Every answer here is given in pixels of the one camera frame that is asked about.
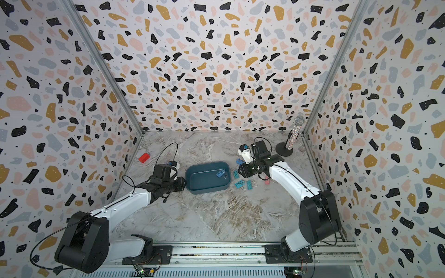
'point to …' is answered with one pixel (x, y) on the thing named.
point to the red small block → (144, 157)
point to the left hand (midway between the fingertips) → (187, 181)
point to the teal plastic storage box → (207, 177)
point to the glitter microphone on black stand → (285, 149)
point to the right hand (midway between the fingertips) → (242, 169)
